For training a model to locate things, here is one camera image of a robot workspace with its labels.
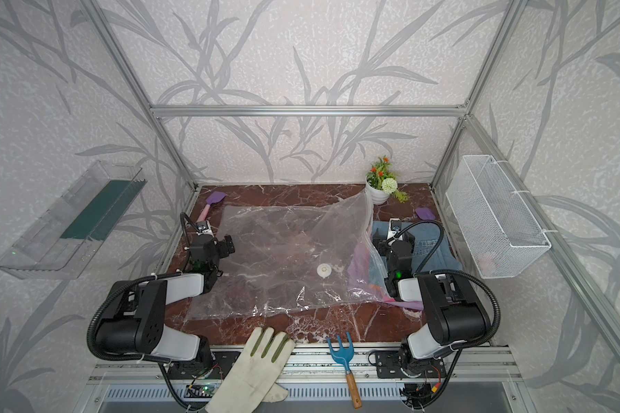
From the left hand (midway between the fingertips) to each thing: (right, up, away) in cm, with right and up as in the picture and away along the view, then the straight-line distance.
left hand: (214, 237), depth 93 cm
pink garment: (+52, -16, -3) cm, 55 cm away
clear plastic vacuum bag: (+27, -8, +3) cm, 28 cm away
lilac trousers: (+58, -12, -13) cm, 60 cm away
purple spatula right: (+83, +8, +16) cm, 85 cm away
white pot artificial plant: (+63, +20, +9) cm, 67 cm away
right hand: (+65, +3, -1) cm, 65 cm away
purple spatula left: (-10, +15, +22) cm, 29 cm away
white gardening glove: (+21, -37, -22) cm, 47 cm away
